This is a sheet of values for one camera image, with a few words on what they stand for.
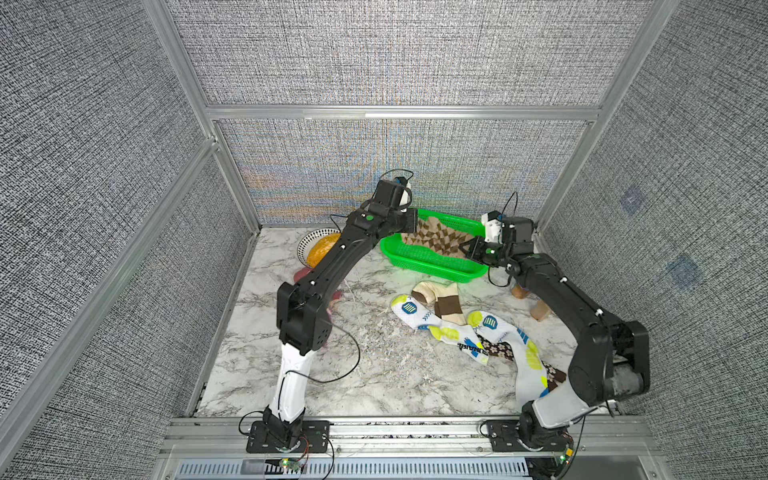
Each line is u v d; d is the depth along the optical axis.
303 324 0.52
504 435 0.73
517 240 0.66
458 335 0.88
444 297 0.98
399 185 0.76
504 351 0.87
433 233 0.88
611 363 0.44
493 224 0.78
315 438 0.74
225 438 0.76
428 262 1.00
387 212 0.66
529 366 0.81
